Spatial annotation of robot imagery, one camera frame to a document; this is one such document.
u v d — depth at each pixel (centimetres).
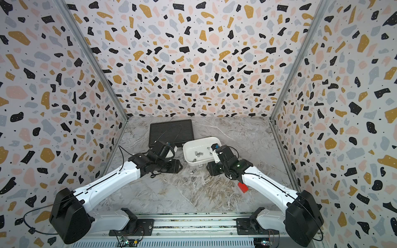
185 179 90
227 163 62
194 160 97
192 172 92
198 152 101
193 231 73
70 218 39
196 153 100
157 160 62
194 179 90
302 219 40
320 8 72
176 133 108
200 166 95
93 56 86
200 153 100
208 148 103
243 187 85
